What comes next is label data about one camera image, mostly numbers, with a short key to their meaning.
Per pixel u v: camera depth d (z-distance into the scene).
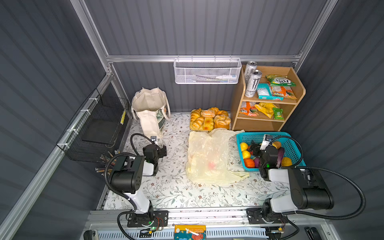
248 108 0.97
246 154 0.91
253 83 0.77
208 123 1.08
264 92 0.85
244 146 0.96
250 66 0.81
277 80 0.87
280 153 0.92
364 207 0.40
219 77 0.91
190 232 0.69
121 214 0.65
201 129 1.09
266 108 0.96
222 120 1.05
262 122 1.12
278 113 0.94
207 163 0.90
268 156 0.69
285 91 0.83
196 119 1.12
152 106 1.15
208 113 1.12
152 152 0.75
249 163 0.88
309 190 0.45
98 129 0.77
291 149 0.90
